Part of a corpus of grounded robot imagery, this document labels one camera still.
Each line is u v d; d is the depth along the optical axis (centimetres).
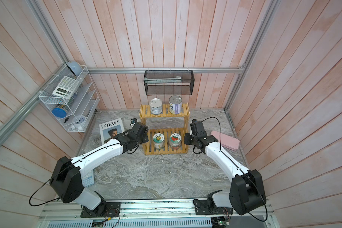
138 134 65
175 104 75
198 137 65
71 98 74
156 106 77
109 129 103
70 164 45
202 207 73
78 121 83
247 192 41
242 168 45
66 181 42
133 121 76
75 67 82
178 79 89
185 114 81
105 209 70
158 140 89
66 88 76
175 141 89
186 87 108
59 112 77
